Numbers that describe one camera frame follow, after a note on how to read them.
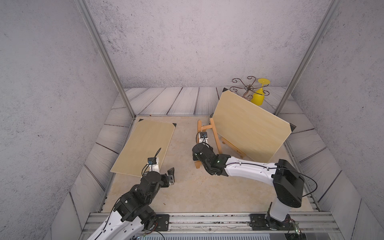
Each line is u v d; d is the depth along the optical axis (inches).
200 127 31.5
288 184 17.4
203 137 28.5
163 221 28.7
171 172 28.0
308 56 34.2
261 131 32.6
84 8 27.6
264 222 28.6
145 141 41.2
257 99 40.0
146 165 24.5
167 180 26.3
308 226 28.7
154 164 25.0
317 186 33.0
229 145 38.8
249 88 36.8
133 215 19.6
